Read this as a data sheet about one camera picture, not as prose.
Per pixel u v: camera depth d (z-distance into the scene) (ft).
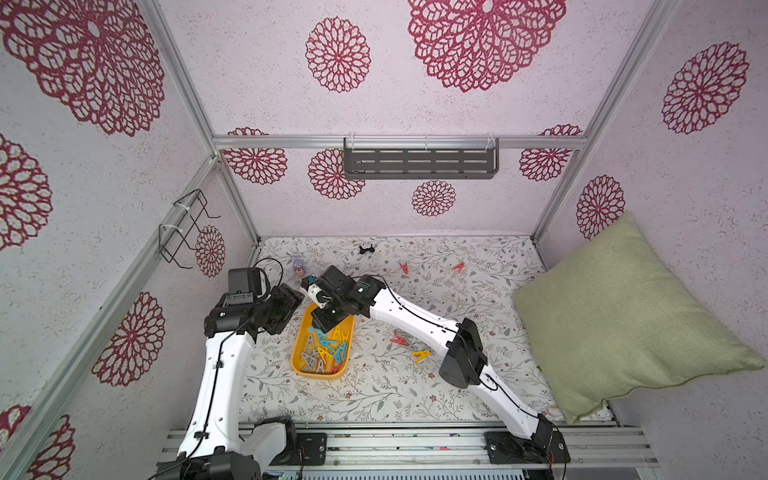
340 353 2.87
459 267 3.67
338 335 3.02
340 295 2.11
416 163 3.26
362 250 3.82
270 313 2.05
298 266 3.50
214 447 1.25
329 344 2.95
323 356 2.87
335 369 2.80
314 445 2.41
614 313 2.25
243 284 1.83
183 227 2.56
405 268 3.69
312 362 2.86
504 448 2.39
